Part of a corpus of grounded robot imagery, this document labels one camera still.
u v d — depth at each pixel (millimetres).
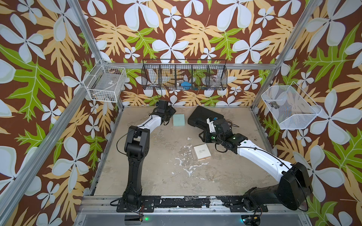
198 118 1047
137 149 588
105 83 858
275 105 858
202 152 908
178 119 1076
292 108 810
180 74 971
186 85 932
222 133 623
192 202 753
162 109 821
